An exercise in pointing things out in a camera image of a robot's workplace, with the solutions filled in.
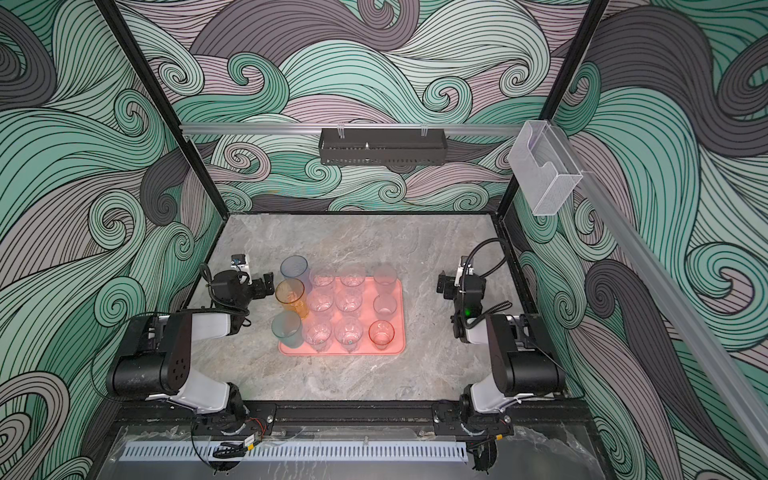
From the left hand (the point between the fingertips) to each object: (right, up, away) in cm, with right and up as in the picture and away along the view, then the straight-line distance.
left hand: (257, 272), depth 94 cm
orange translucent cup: (+10, -7, +1) cm, 12 cm away
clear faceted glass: (+22, -9, -4) cm, 24 cm away
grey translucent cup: (+41, -11, -1) cm, 42 cm away
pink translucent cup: (+40, -17, -8) cm, 44 cm away
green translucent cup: (+13, -14, -11) cm, 22 cm away
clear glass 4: (+30, -9, -4) cm, 32 cm away
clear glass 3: (+31, -2, +4) cm, 31 cm away
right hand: (+64, 0, -1) cm, 64 cm away
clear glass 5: (+41, -2, +2) cm, 41 cm away
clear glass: (+20, -3, +4) cm, 21 cm away
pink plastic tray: (+31, -13, -4) cm, 34 cm away
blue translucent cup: (+14, +3, -7) cm, 16 cm away
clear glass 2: (+21, -17, -6) cm, 28 cm away
